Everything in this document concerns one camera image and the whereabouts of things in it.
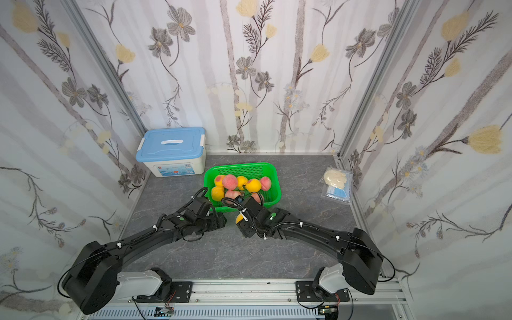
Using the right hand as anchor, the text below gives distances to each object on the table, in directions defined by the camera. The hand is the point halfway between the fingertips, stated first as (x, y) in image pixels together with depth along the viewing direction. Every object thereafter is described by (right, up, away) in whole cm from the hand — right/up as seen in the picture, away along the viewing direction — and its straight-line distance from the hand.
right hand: (249, 216), depth 80 cm
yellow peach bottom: (+1, +11, +18) cm, 21 cm away
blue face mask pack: (+48, +6, +24) cm, 54 cm away
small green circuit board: (-32, -33, -8) cm, 46 cm away
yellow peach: (-16, +8, +15) cm, 23 cm away
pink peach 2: (+7, +12, +20) cm, 25 cm away
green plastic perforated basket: (+10, +6, +16) cm, 20 cm away
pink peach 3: (-9, +7, +14) cm, 19 cm away
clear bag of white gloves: (+44, +15, +26) cm, 53 cm away
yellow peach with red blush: (-17, +14, +21) cm, 30 cm away
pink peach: (-10, +13, +13) cm, 21 cm away
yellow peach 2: (-5, +14, +21) cm, 25 cm away
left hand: (-12, -4, +7) cm, 15 cm away
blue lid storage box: (-40, +28, +20) cm, 53 cm away
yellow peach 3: (-4, 0, -1) cm, 4 cm away
